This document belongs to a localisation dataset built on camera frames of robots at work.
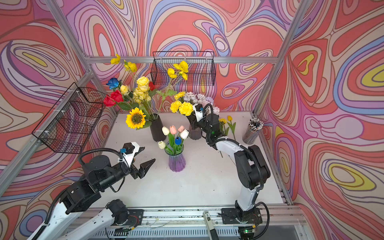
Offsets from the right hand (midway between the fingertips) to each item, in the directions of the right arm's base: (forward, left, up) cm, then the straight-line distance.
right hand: (189, 116), depth 86 cm
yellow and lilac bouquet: (+5, +4, +10) cm, 12 cm away
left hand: (-29, +16, +8) cm, 34 cm away
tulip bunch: (-18, +3, +7) cm, 20 cm away
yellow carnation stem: (-5, +1, +11) cm, 12 cm away
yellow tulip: (+9, -32, -23) cm, 40 cm away
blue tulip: (-22, +5, +7) cm, 24 cm away
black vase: (0, +22, -13) cm, 26 cm away
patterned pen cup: (-5, -39, -8) cm, 40 cm away
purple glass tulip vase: (-21, +7, -1) cm, 23 cm away
